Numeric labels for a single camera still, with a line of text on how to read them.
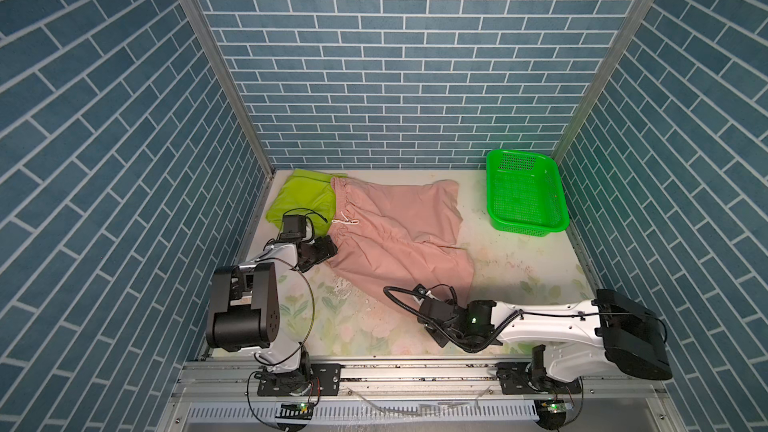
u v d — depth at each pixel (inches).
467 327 23.2
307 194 42.6
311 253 33.0
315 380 28.6
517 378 29.0
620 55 34.1
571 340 18.4
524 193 44.1
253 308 17.9
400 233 38.8
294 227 29.7
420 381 29.7
